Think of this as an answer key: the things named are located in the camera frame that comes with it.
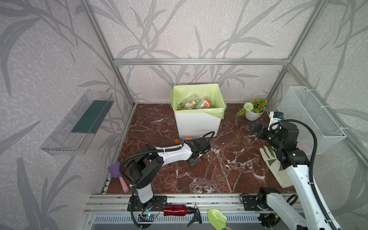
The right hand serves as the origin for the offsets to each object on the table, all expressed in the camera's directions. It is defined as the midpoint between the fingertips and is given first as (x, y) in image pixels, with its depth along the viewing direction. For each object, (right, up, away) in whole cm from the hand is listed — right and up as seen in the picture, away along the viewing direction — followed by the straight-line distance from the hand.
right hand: (257, 120), depth 74 cm
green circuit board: (-58, -50, -2) cm, 77 cm away
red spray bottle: (-40, -44, -5) cm, 60 cm away
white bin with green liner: (-30, +7, +16) cm, 35 cm away
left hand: (-33, -21, +16) cm, 42 cm away
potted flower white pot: (+9, +7, +25) cm, 27 cm away
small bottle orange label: (-37, -13, +19) cm, 43 cm away
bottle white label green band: (-38, +9, +19) cm, 44 cm away
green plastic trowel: (-22, -49, -5) cm, 53 cm away
